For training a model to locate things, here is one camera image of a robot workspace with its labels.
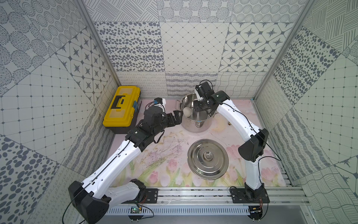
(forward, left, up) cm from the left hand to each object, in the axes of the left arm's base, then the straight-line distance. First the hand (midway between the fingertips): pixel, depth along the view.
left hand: (176, 110), depth 70 cm
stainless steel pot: (+11, -15, -24) cm, 31 cm away
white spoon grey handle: (+23, -6, -28) cm, 36 cm away
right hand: (+12, -13, -10) cm, 20 cm away
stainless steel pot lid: (-12, -19, -32) cm, 40 cm away
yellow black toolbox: (+8, +36, -16) cm, 41 cm away
